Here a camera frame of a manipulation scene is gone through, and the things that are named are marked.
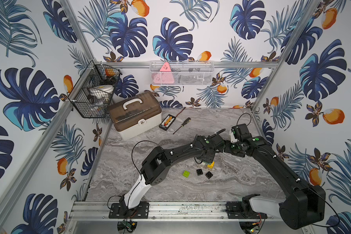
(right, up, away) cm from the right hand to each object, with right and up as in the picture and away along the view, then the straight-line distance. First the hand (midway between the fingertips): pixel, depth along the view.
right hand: (226, 148), depth 83 cm
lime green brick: (-23, -16, +3) cm, 28 cm away
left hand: (-10, -7, +4) cm, 13 cm away
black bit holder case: (-35, +15, +27) cm, 47 cm away
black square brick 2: (-9, -16, +2) cm, 19 cm away
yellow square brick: (-7, -11, +4) cm, 14 cm away
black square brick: (-15, -15, +3) cm, 21 cm away
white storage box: (-54, +19, +7) cm, 57 cm away
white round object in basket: (-69, +32, -3) cm, 76 cm away
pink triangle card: (-36, +43, +6) cm, 56 cm away
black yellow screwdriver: (-19, +17, +29) cm, 39 cm away
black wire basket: (-76, +30, -1) cm, 82 cm away
